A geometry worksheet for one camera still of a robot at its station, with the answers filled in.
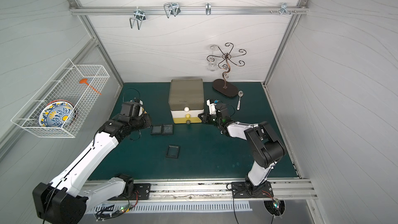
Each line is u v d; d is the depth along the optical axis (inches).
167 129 37.6
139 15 30.8
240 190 28.9
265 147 18.9
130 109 23.0
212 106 33.5
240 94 45.1
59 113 24.6
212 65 41.6
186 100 33.6
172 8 29.9
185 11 31.4
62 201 14.3
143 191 29.0
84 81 30.8
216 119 31.0
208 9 30.9
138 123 25.6
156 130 37.0
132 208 27.6
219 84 46.8
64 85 27.6
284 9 30.1
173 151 34.8
